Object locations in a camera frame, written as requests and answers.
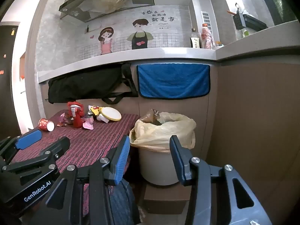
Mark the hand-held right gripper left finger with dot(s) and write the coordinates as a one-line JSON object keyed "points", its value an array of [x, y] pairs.
{"points": [[122, 161]]}

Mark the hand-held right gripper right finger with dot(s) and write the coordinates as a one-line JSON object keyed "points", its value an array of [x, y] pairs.
{"points": [[180, 163]]}

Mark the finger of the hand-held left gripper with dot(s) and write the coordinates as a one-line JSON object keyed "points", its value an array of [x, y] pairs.
{"points": [[54, 148], [29, 138]]}

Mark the red paper cup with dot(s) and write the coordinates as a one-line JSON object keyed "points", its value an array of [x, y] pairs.
{"points": [[43, 123]]}

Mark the purple pink snack wrapper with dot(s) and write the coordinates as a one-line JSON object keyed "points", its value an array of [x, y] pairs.
{"points": [[88, 123]]}

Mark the white bowl yellow rim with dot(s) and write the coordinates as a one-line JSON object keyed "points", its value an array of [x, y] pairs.
{"points": [[111, 114]]}

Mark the yellow snack packet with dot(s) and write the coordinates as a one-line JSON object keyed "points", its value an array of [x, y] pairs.
{"points": [[95, 109]]}

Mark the red plaid tablecloth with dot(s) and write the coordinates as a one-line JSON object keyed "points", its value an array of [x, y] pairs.
{"points": [[93, 140]]}

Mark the brown cardboard box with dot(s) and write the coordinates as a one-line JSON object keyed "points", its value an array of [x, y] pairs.
{"points": [[164, 199]]}

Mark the blue denim cloth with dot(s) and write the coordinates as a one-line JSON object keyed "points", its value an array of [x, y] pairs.
{"points": [[124, 204]]}

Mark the black refrigerator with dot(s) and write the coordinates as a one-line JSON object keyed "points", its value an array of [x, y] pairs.
{"points": [[7, 86]]}

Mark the black fabric bag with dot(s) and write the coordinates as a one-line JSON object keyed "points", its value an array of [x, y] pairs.
{"points": [[82, 84]]}

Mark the blue towel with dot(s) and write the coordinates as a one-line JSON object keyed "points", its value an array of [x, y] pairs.
{"points": [[173, 79]]}

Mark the group of fridge magnets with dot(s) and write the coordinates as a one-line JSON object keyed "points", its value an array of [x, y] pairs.
{"points": [[13, 31]]}

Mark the white countertop ledge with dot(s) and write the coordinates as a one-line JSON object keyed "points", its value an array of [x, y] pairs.
{"points": [[140, 54]]}

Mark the dark sauce bottle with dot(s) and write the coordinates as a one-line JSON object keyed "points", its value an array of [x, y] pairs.
{"points": [[194, 42]]}

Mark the clear bottle red contents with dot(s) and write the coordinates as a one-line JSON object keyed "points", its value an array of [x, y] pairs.
{"points": [[206, 37]]}

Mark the green white plastic bag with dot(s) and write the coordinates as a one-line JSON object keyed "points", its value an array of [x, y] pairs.
{"points": [[245, 33]]}

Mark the white vent grille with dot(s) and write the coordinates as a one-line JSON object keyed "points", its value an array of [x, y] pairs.
{"points": [[205, 20]]}

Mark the black utensil holder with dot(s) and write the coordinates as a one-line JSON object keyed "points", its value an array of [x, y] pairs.
{"points": [[239, 21]]}

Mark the black tray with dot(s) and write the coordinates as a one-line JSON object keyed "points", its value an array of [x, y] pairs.
{"points": [[254, 23]]}

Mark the dark window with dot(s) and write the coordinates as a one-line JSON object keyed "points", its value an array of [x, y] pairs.
{"points": [[281, 4]]}

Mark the cartoon wall sticker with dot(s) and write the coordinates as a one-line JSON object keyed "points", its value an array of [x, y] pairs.
{"points": [[138, 37]]}

